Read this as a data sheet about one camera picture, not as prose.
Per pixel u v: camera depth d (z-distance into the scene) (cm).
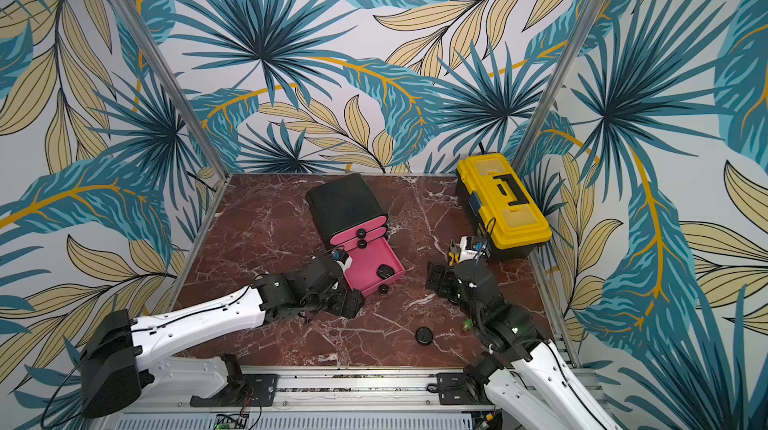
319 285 60
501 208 89
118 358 39
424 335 81
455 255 97
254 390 73
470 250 61
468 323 82
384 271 92
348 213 92
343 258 72
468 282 50
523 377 46
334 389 75
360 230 86
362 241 90
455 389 73
